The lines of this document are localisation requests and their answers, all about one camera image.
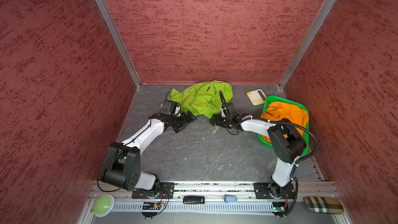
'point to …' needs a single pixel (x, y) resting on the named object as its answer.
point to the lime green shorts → (203, 98)
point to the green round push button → (103, 205)
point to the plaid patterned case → (327, 205)
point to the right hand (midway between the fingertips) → (214, 124)
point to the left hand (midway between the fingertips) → (191, 124)
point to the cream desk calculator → (257, 97)
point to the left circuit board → (152, 206)
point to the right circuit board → (279, 206)
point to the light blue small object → (230, 198)
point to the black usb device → (193, 199)
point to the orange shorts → (278, 110)
